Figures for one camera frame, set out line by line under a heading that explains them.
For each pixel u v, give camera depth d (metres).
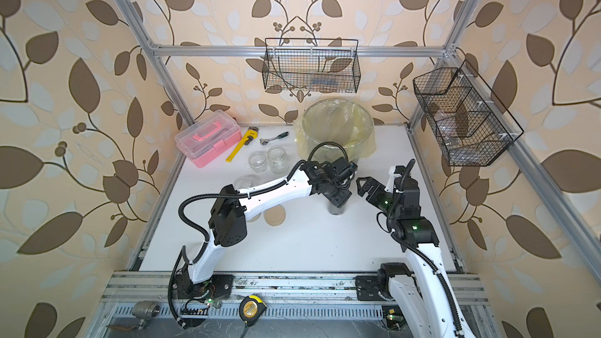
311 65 0.96
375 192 0.66
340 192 0.74
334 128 0.99
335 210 0.91
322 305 0.72
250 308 0.68
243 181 0.99
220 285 0.75
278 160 0.98
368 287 0.74
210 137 1.02
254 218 0.54
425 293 0.46
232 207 0.57
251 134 1.16
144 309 0.67
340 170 0.64
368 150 0.86
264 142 1.12
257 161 1.05
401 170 0.67
